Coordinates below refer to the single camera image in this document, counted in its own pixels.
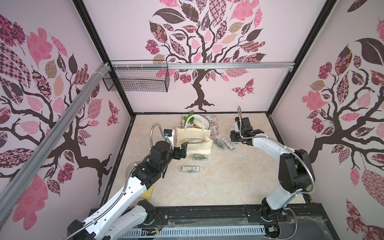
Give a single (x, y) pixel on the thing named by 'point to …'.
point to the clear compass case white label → (198, 156)
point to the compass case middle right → (227, 142)
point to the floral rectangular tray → (213, 121)
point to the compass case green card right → (217, 142)
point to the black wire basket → (137, 76)
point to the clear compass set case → (193, 140)
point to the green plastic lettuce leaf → (190, 119)
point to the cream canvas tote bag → (205, 147)
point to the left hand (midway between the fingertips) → (179, 145)
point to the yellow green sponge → (147, 194)
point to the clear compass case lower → (189, 169)
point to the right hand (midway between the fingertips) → (235, 133)
